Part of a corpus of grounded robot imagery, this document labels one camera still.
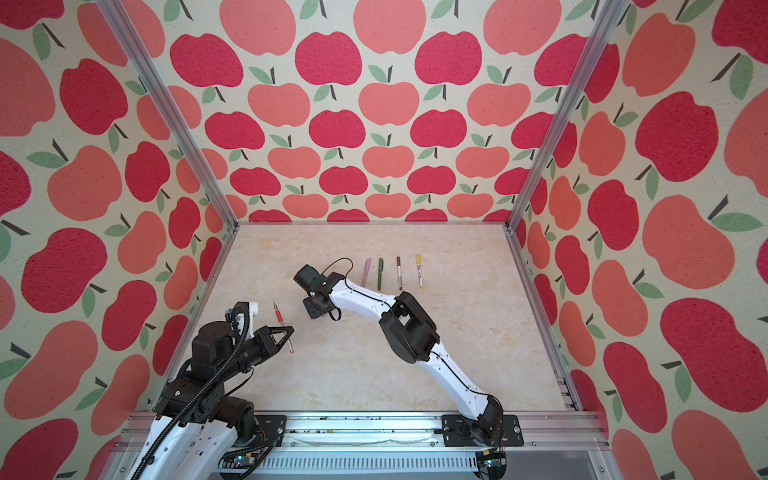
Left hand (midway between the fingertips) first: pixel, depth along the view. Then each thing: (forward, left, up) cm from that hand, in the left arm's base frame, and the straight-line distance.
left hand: (297, 333), depth 72 cm
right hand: (+18, -1, -17) cm, 24 cm away
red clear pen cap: (+4, +5, +2) cm, 7 cm away
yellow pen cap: (+37, -35, -18) cm, 54 cm away
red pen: (-2, +2, -1) cm, 3 cm away
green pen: (+32, -21, -18) cm, 42 cm away
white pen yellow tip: (+29, -35, -17) cm, 48 cm away
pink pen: (+33, -15, -19) cm, 41 cm away
